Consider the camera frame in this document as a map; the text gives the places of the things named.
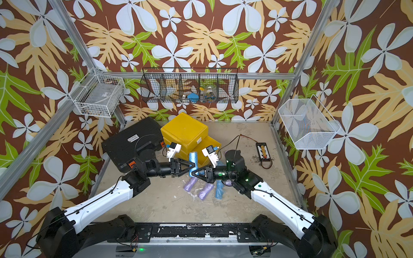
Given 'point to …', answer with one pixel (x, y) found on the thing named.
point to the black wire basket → (190, 85)
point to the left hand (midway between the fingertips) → (194, 166)
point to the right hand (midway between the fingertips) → (193, 174)
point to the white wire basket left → (99, 95)
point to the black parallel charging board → (263, 151)
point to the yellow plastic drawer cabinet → (192, 135)
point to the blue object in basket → (193, 97)
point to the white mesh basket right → (310, 125)
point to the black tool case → (122, 147)
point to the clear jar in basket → (210, 92)
